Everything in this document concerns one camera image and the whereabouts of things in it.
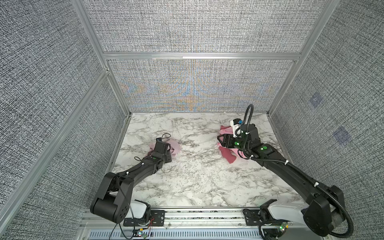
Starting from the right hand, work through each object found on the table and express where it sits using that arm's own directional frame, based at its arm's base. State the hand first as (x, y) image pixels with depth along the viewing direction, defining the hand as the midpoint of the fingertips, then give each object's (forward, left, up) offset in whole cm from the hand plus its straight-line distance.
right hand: (221, 136), depth 80 cm
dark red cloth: (-1, -6, -18) cm, 19 cm away
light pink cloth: (+7, +28, -18) cm, 34 cm away
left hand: (-2, +32, -16) cm, 36 cm away
